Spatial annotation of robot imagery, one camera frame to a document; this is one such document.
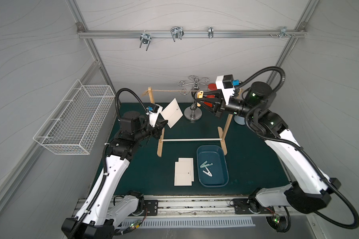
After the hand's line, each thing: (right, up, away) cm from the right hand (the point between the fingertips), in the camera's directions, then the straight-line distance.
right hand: (198, 95), depth 52 cm
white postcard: (-5, -41, +34) cm, 53 cm away
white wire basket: (-55, -13, +17) cm, 59 cm away
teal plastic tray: (+15, -31, +41) cm, 54 cm away
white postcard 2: (-2, -34, +39) cm, 52 cm away
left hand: (-15, -10, +16) cm, 24 cm away
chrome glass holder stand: (+2, -5, +63) cm, 63 cm away
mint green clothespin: (+7, -36, +35) cm, 51 cm away
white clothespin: (+9, -40, +32) cm, 52 cm away
